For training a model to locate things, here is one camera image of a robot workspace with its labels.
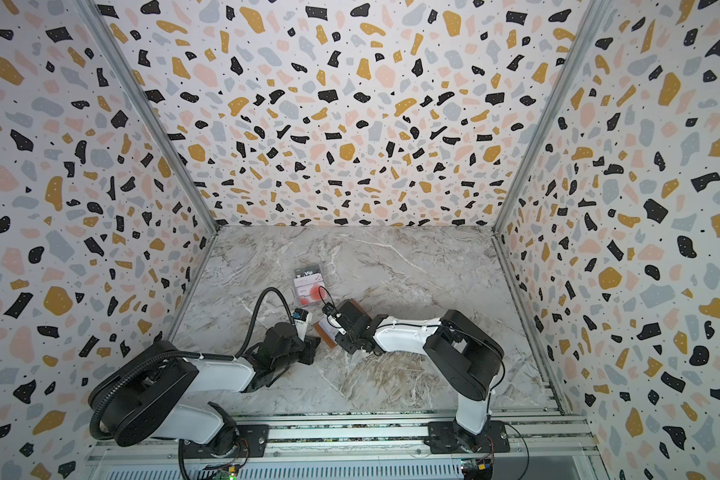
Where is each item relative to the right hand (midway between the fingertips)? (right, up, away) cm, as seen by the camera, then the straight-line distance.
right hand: (345, 325), depth 91 cm
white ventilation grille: (-10, -29, -20) cm, 37 cm away
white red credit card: (-13, +8, +7) cm, 17 cm away
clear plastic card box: (-13, +11, +9) cm, 19 cm away
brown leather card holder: (-6, -2, +2) cm, 6 cm away
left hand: (-6, -3, -1) cm, 7 cm away
